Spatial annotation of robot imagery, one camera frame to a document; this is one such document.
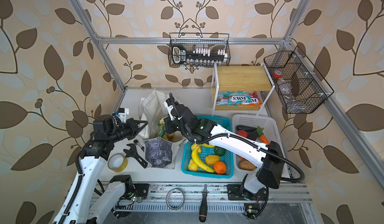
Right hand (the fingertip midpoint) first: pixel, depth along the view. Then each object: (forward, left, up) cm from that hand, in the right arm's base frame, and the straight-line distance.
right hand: (164, 120), depth 69 cm
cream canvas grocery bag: (-10, +3, -12) cm, 17 cm away
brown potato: (-15, -41, -22) cm, 49 cm away
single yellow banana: (-12, -15, -22) cm, 29 cm away
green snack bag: (+4, +5, -14) cm, 15 cm away
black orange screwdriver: (-34, -17, -25) cm, 45 cm away
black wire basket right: (+13, -68, +7) cm, 69 cm away
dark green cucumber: (+8, -44, -23) cm, 51 cm away
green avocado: (-7, -28, -22) cm, 36 cm away
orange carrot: (+1, -54, -21) cm, 58 cm away
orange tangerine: (-16, -26, -21) cm, 37 cm away
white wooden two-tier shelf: (+22, -39, +5) cm, 46 cm away
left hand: (0, +8, -1) cm, 8 cm away
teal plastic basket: (-11, -21, -24) cm, 33 cm away
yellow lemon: (-4, -14, -22) cm, 26 cm away
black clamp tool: (-5, +23, -27) cm, 36 cm away
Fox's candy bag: (+18, -39, -7) cm, 44 cm away
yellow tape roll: (-12, +26, -27) cm, 39 cm away
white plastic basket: (+6, -63, -26) cm, 68 cm away
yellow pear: (+6, +1, -26) cm, 27 cm away
